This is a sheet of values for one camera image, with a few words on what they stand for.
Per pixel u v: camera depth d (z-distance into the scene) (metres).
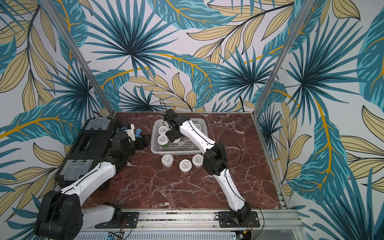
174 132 0.79
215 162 0.59
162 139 0.95
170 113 0.75
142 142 0.75
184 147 1.00
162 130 1.00
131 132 0.75
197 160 0.88
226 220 0.73
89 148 0.79
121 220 0.70
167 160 0.88
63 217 0.40
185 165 0.86
